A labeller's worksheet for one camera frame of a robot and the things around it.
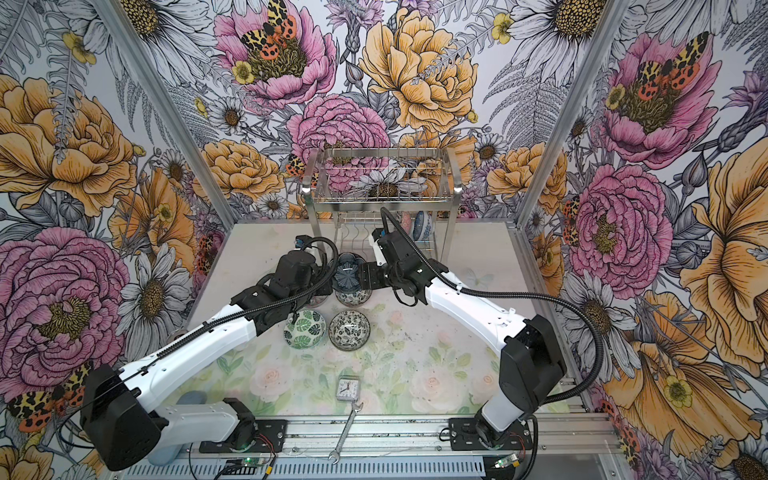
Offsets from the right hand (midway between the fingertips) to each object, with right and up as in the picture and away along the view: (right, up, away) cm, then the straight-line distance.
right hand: (368, 282), depth 81 cm
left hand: (-11, +1, -1) cm, 11 cm away
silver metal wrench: (-7, -40, -8) cm, 42 cm away
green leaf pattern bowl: (-19, -16, +11) cm, 27 cm away
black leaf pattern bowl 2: (-6, -15, +8) cm, 18 cm away
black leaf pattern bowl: (-6, -8, +18) cm, 21 cm away
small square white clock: (-5, -28, -2) cm, 28 cm away
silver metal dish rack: (-3, +31, +34) cm, 46 cm away
